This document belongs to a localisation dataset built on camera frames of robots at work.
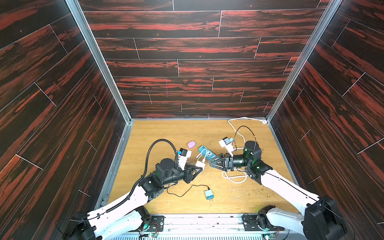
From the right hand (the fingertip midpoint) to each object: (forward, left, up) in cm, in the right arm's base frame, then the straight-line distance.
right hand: (210, 161), depth 70 cm
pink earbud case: (+25, +11, -22) cm, 34 cm away
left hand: (-4, +5, -2) cm, 6 cm away
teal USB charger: (-9, -1, -22) cm, 24 cm away
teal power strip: (+17, 0, -20) cm, 26 cm away
